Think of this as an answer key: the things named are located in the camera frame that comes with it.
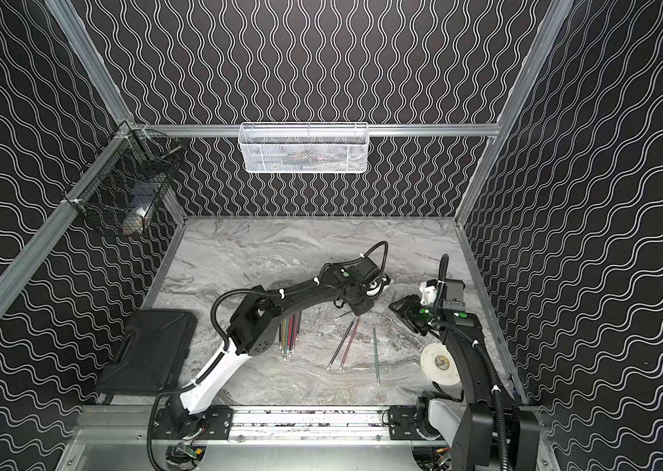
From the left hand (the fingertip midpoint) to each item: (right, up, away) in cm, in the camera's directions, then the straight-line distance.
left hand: (363, 300), depth 96 cm
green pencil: (+3, -15, -10) cm, 18 cm away
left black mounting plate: (-44, -21, -32) cm, 58 cm away
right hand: (+8, 0, -13) cm, 15 cm away
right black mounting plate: (+8, -27, -22) cm, 36 cm away
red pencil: (-5, -11, -8) cm, 15 cm away
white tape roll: (+20, -16, -13) cm, 29 cm away
